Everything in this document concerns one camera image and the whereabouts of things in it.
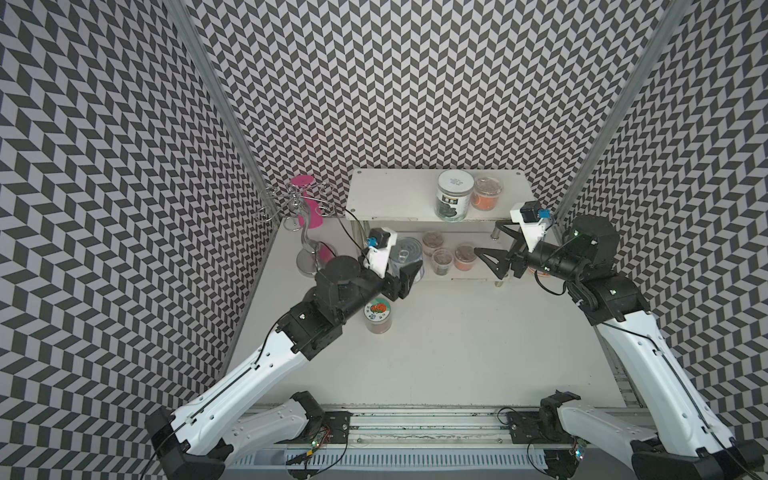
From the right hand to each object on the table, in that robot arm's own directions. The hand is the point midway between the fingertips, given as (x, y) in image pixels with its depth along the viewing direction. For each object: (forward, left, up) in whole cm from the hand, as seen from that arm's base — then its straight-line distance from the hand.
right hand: (488, 242), depth 64 cm
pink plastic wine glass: (+23, +46, -13) cm, 53 cm away
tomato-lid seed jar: (-3, +26, -28) cm, 39 cm away
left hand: (-3, +18, -2) cm, 18 cm away
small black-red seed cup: (+13, +6, -24) cm, 28 cm away
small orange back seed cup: (+21, +9, -25) cm, 34 cm away
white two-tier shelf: (+16, +18, -3) cm, 24 cm away
